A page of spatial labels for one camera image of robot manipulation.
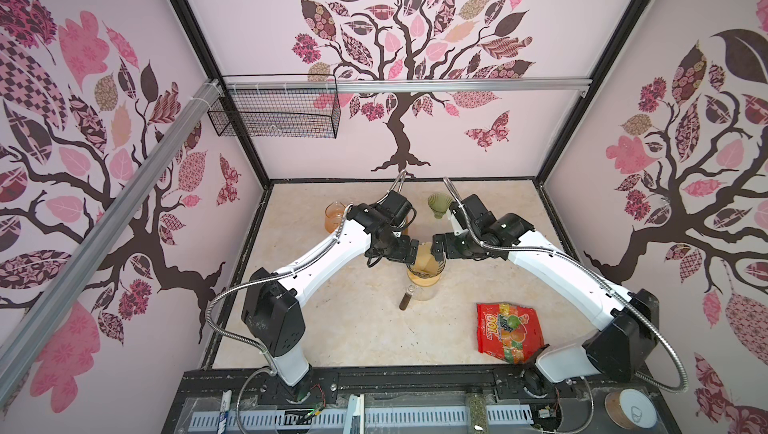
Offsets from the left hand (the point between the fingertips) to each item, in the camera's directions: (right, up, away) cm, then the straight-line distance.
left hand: (397, 258), depth 80 cm
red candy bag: (+30, -20, -1) cm, 36 cm away
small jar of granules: (+18, -33, -13) cm, 40 cm away
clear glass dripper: (+8, -5, 0) cm, 9 cm away
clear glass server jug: (+8, -12, +10) cm, 18 cm away
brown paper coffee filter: (+8, -1, +1) cm, 8 cm away
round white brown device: (+52, -32, -14) cm, 63 cm away
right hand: (+13, +4, 0) cm, 14 cm away
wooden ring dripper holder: (+7, -7, +1) cm, 10 cm away
